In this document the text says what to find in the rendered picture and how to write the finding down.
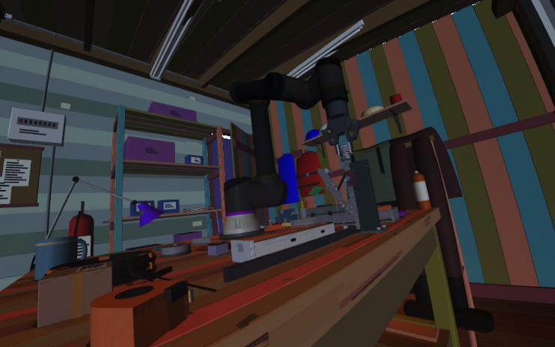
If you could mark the brown wall shelf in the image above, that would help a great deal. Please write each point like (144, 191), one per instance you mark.
(390, 108)
(314, 139)

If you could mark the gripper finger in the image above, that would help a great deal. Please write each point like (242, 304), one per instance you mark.
(329, 133)
(353, 132)

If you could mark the grey orange block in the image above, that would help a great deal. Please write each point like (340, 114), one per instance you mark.
(388, 213)

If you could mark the orange wooden block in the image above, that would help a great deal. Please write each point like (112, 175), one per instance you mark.
(130, 318)

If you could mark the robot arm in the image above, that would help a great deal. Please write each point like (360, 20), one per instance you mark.
(260, 143)

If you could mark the teal brown shelf unit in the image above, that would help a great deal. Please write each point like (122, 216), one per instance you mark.
(117, 182)

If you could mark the black flat bar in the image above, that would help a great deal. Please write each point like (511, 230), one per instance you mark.
(277, 262)

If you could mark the long grey spirit level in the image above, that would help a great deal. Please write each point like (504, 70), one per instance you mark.
(277, 243)

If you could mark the large purple box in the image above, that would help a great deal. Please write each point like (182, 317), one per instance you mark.
(172, 112)
(149, 149)

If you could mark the blue cylinder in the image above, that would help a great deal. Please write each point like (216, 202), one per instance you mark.
(288, 180)

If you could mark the cream round disc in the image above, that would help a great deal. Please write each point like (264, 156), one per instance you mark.
(372, 111)

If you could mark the white electrical panel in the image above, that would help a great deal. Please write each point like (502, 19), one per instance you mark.
(37, 125)

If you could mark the flat purple box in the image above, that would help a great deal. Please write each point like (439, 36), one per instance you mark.
(187, 237)

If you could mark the red cylinder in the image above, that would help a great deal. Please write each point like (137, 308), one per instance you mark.
(308, 171)

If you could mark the brown notice board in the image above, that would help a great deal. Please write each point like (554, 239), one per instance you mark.
(19, 175)

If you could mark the grey bracket plate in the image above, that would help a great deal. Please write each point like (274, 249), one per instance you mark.
(321, 214)

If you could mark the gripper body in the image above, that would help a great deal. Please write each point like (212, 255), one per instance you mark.
(338, 118)

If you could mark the small grey purple box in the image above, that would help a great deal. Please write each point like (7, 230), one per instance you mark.
(217, 249)

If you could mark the grey round disc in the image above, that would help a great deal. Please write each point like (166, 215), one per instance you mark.
(175, 249)

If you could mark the dark green box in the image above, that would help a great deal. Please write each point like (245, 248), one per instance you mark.
(383, 169)

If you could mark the red fire extinguisher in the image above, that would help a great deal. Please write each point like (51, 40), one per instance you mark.
(82, 225)

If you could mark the purple desk lamp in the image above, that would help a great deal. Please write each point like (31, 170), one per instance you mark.
(149, 213)

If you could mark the brown cardboard box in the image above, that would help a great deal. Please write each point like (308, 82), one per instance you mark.
(60, 295)

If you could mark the blue cap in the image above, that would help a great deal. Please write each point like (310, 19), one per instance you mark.
(312, 134)

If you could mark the orange white bottle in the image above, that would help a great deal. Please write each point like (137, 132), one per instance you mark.
(421, 190)

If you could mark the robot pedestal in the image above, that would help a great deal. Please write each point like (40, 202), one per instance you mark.
(240, 224)

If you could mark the grey conduit pipe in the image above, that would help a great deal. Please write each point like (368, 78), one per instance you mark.
(47, 80)

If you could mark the white ceiling light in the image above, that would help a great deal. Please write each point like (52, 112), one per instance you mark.
(325, 47)
(171, 41)

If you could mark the black hand tool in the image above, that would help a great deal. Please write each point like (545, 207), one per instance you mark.
(130, 264)

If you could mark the small green block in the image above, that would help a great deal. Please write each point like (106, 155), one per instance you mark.
(316, 191)

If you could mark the small blue box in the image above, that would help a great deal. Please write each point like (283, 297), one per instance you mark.
(135, 208)
(194, 159)
(168, 205)

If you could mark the red can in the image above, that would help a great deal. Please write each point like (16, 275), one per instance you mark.
(396, 98)

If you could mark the blue mug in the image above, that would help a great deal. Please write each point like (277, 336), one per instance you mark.
(56, 255)

